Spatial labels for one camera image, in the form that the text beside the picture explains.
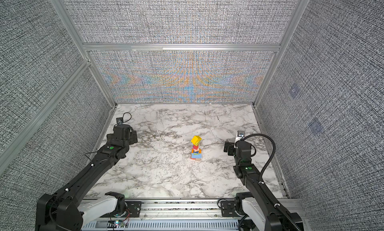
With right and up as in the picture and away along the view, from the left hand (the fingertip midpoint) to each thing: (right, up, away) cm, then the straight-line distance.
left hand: (124, 133), depth 83 cm
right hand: (+63, -4, +2) cm, 63 cm away
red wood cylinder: (+40, -8, +2) cm, 41 cm away
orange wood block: (+42, -11, +5) cm, 44 cm away
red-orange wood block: (+38, -16, +7) cm, 42 cm away
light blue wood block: (+42, -14, +7) cm, 45 cm away
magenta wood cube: (+40, -10, +4) cm, 41 cm away
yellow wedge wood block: (+40, -3, -3) cm, 40 cm away
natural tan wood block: (+41, -16, +6) cm, 45 cm away
